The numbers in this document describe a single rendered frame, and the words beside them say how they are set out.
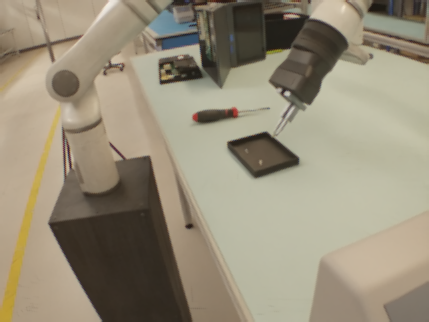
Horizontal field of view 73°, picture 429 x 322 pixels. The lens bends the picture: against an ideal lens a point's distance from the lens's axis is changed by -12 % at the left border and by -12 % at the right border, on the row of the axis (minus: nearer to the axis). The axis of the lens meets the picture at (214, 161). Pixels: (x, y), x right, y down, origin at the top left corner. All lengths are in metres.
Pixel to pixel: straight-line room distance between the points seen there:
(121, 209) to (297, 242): 0.45
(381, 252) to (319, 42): 0.36
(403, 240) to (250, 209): 0.27
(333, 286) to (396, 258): 0.04
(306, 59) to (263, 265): 0.30
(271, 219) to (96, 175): 0.47
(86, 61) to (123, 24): 0.10
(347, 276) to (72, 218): 0.67
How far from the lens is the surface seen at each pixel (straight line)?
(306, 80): 0.48
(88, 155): 0.75
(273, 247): 0.39
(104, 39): 0.66
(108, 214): 0.75
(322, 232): 0.41
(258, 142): 0.59
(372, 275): 0.18
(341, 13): 0.53
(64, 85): 0.69
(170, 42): 2.53
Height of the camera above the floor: 1.28
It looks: 31 degrees down
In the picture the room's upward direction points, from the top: 7 degrees counter-clockwise
